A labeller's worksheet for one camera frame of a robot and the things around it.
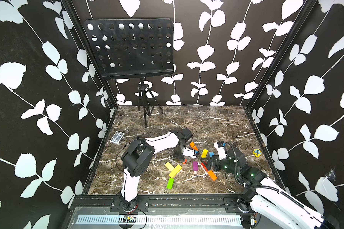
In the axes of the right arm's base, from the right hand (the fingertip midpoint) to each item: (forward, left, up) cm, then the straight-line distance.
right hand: (205, 156), depth 77 cm
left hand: (+8, +13, -12) cm, 19 cm away
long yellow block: (-3, +17, -14) cm, 22 cm away
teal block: (+8, -7, -14) cm, 17 cm away
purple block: (0, +4, -14) cm, 15 cm away
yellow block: (+8, -2, -14) cm, 16 cm away
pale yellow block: (0, +21, -14) cm, 25 cm away
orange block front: (-5, -5, -14) cm, 16 cm away
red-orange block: (+15, +5, -15) cm, 21 cm away
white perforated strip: (-28, +24, -14) cm, 39 cm away
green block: (-10, +20, -14) cm, 26 cm away
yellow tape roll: (+10, -37, -13) cm, 41 cm away
